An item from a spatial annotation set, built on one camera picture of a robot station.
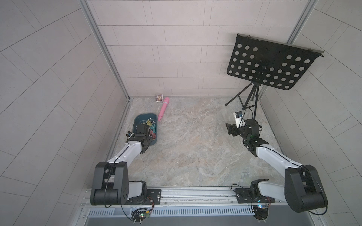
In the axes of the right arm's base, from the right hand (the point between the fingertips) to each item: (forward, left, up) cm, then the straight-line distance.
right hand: (232, 120), depth 88 cm
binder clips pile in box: (+7, +53, -9) cm, 54 cm away
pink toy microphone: (+27, +44, -7) cm, 52 cm away
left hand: (-4, +54, -9) cm, 54 cm away
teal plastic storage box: (+9, +61, -4) cm, 61 cm away
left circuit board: (-44, +55, -12) cm, 71 cm away
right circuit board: (-46, -5, -14) cm, 48 cm away
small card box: (+31, +50, -6) cm, 59 cm away
